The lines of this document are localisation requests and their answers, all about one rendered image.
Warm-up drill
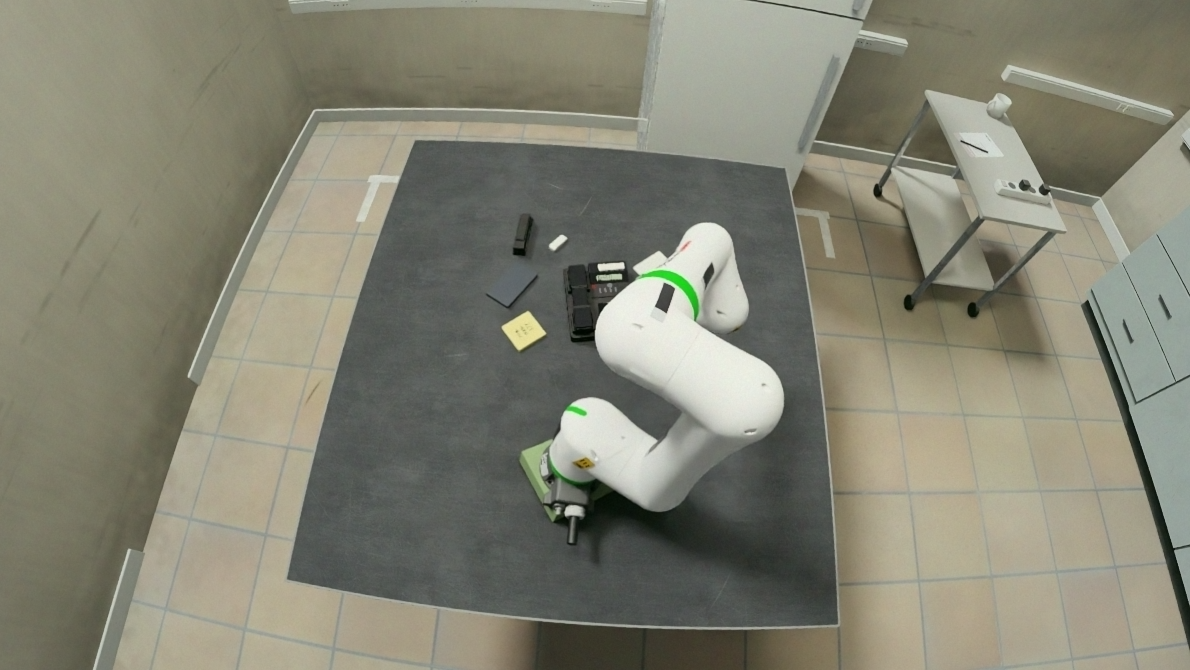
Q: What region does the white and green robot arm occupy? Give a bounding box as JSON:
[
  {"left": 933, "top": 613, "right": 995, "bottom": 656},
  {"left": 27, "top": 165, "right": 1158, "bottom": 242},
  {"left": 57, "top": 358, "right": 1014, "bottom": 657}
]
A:
[{"left": 539, "top": 223, "right": 784, "bottom": 546}]

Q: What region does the yellow sticky note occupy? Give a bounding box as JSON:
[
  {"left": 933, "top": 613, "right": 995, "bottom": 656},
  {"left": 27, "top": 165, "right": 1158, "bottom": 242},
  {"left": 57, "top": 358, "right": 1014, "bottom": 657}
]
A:
[{"left": 502, "top": 312, "right": 546, "bottom": 352}]

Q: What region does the white rectangular sheet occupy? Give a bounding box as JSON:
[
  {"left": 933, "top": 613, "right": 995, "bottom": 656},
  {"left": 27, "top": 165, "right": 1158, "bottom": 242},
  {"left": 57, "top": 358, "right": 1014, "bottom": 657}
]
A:
[{"left": 634, "top": 252, "right": 668, "bottom": 275}]

